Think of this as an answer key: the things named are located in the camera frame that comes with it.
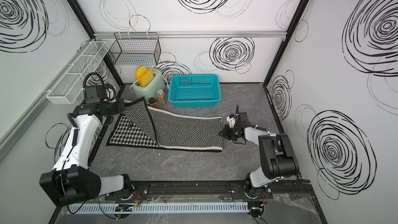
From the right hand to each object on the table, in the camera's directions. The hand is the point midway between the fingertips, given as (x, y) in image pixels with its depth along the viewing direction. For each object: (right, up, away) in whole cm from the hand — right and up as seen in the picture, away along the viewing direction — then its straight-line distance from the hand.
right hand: (220, 134), depth 91 cm
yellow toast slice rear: (-50, +39, +7) cm, 64 cm away
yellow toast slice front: (-47, +32, +5) cm, 57 cm away
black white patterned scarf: (-46, +6, -4) cm, 46 cm away
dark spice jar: (-42, +17, +8) cm, 46 cm away
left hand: (-52, +18, -12) cm, 57 cm away
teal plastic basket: (-15, +27, +25) cm, 40 cm away
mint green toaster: (-45, +26, +9) cm, 52 cm away
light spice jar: (-38, +22, +11) cm, 45 cm away
